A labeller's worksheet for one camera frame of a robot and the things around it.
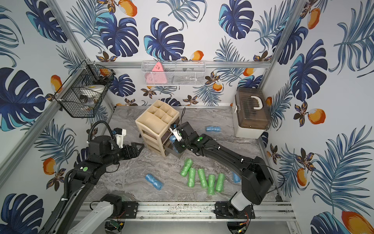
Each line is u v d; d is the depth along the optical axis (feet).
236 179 2.74
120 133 2.13
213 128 3.45
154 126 2.63
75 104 2.63
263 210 2.50
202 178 2.74
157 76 2.95
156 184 2.66
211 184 2.68
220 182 2.68
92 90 2.61
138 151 2.13
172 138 2.62
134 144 2.09
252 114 3.23
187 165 2.88
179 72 3.38
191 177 2.74
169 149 2.70
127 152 2.03
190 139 1.99
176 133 2.27
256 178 1.39
